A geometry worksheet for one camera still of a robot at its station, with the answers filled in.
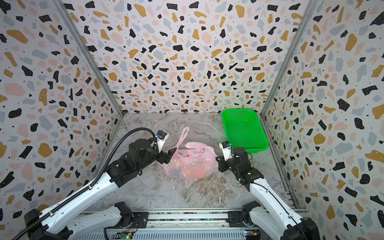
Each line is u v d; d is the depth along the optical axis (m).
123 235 0.70
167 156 0.65
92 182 0.45
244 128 1.14
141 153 0.52
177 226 0.73
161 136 0.60
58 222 0.39
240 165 0.62
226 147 0.71
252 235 0.72
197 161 0.80
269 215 0.43
